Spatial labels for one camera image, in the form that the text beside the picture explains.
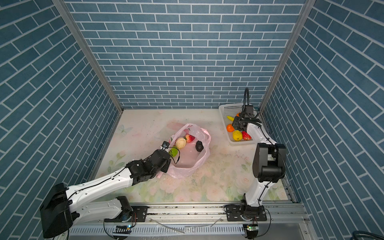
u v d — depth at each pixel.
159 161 0.60
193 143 1.00
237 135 0.99
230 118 1.14
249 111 0.75
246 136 0.98
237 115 1.16
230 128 1.02
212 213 0.76
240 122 0.72
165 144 0.70
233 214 0.74
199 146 0.94
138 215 0.73
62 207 0.39
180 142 0.95
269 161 0.49
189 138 0.99
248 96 0.82
